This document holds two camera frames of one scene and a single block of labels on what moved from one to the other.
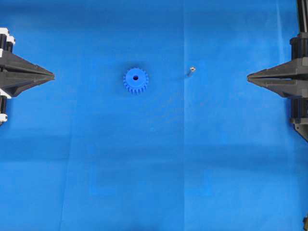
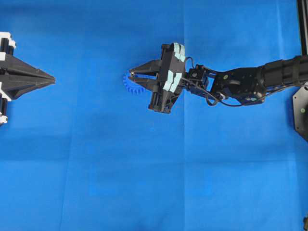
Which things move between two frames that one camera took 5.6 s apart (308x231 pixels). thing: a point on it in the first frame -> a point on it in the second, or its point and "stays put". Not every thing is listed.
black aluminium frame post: (302, 9) stays put
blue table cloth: (150, 123) stays put
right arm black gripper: (288, 87) -> (171, 66)
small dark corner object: (305, 223) stays put
